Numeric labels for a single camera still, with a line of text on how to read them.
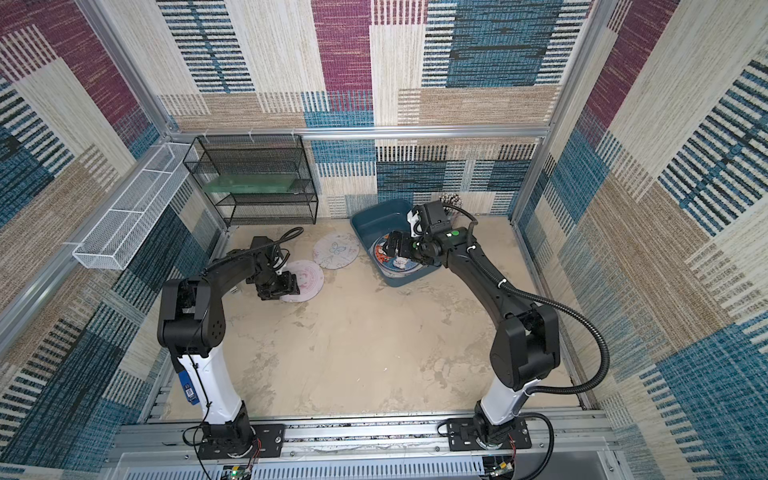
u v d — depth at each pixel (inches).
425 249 25.0
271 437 29.5
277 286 34.7
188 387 31.2
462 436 28.7
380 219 46.8
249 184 37.0
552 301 17.2
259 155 40.0
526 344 17.7
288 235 36.9
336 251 44.0
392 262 40.2
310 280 40.4
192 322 21.0
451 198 40.0
